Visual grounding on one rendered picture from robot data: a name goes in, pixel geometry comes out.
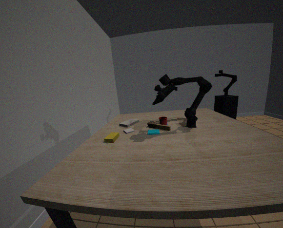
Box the yellow rectangular block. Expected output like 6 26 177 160
104 133 119 143

